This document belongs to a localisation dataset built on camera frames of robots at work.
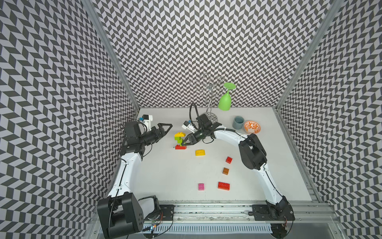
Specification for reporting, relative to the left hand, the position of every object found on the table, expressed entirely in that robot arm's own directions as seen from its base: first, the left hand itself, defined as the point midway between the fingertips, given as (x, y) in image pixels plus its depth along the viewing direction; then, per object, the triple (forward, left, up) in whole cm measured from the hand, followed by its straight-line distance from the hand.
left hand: (168, 129), depth 77 cm
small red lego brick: (-7, -34, -23) cm, 42 cm away
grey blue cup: (+20, -44, -19) cm, 51 cm away
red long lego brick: (-3, -4, -14) cm, 15 cm away
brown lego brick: (-14, -31, -23) cm, 41 cm away
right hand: (-1, -7, -15) cm, 16 cm away
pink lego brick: (-23, -17, -22) cm, 36 cm away
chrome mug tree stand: (+42, -25, -2) cm, 49 cm away
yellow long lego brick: (+3, -5, -9) cm, 11 cm away
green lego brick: (+1, -4, -11) cm, 12 cm away
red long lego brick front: (-22, -29, -22) cm, 43 cm away
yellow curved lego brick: (-2, -17, -22) cm, 27 cm away
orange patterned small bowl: (+18, -54, -21) cm, 60 cm away
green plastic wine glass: (+22, -32, 0) cm, 39 cm away
